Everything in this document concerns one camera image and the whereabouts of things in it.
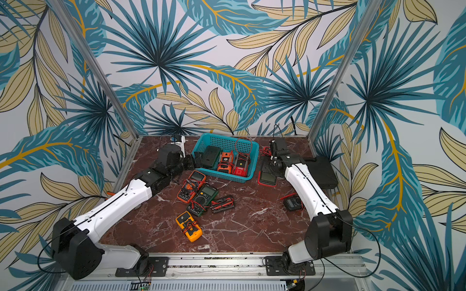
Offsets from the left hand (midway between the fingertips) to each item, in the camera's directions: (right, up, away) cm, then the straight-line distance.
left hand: (194, 156), depth 79 cm
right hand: (+34, -5, +5) cm, 34 cm away
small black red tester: (+12, -23, +8) cm, 27 cm away
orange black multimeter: (-5, -15, +13) cm, 20 cm away
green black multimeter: (+2, -21, +11) cm, 23 cm away
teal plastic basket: (+13, +7, +29) cm, 32 cm away
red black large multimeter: (+32, -8, 0) cm, 33 cm away
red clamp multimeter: (+21, -5, +21) cm, 30 cm away
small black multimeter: (+46, -22, +9) cm, 51 cm away
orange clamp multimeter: (+13, -5, +21) cm, 25 cm away
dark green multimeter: (+4, 0, +24) cm, 24 cm away
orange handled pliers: (-48, -20, +16) cm, 54 cm away
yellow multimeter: (-2, -31, 0) cm, 31 cm away
